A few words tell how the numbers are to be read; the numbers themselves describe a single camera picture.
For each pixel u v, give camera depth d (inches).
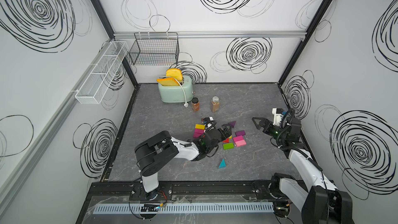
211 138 25.7
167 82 38.2
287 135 25.3
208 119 31.7
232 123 38.5
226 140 29.9
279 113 29.5
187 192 29.6
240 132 37.1
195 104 39.0
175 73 38.3
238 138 35.9
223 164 31.7
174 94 39.4
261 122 29.0
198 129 36.7
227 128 30.6
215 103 38.7
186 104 41.1
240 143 35.0
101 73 28.2
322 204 15.9
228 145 35.0
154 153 17.9
